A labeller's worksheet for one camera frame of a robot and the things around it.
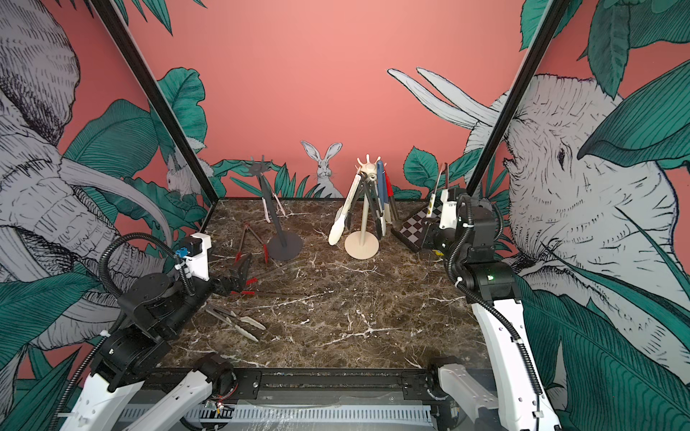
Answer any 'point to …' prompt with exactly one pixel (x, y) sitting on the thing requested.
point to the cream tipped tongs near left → (244, 324)
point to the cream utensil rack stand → (362, 247)
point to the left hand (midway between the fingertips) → (233, 247)
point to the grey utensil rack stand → (287, 245)
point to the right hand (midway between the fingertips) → (421, 215)
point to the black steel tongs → (369, 189)
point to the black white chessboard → (410, 231)
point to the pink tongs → (265, 205)
